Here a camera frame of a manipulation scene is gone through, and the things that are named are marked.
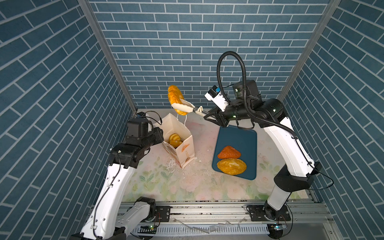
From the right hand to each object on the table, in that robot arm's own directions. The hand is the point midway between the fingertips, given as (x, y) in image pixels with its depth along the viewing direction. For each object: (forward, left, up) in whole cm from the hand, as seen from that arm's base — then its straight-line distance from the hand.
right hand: (204, 112), depth 61 cm
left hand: (-2, +20, -12) cm, 24 cm away
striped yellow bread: (+7, +18, -32) cm, 37 cm away
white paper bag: (-5, +10, -25) cm, 27 cm away
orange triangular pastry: (+4, -15, -38) cm, 41 cm away
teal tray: (+16, -28, -43) cm, 54 cm away
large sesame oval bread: (-6, -16, -37) cm, 41 cm away
